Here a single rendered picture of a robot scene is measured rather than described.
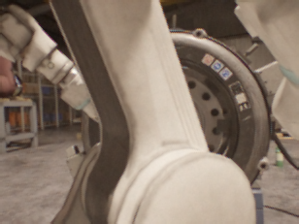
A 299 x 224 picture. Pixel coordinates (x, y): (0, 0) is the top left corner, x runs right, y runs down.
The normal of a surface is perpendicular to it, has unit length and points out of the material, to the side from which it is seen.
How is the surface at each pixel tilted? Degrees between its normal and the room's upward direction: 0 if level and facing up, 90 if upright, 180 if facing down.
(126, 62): 94
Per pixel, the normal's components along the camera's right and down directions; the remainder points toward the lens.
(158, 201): 0.24, -0.22
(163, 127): 0.49, 0.00
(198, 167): 0.41, -0.33
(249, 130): -0.24, 0.03
